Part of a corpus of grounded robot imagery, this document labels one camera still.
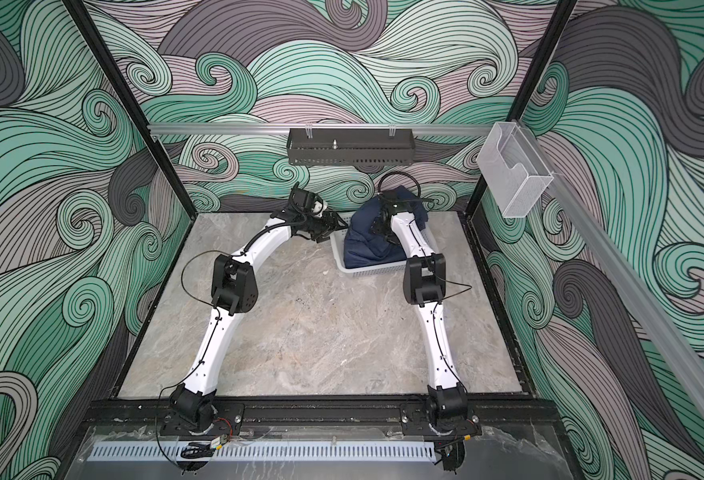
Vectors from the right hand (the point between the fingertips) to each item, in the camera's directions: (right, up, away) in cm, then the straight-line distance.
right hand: (383, 236), depth 110 cm
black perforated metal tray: (-11, +29, -15) cm, 34 cm away
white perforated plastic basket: (-17, -3, -8) cm, 19 cm away
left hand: (-15, +3, -11) cm, 18 cm away
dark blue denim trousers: (-9, -4, -10) cm, 14 cm away
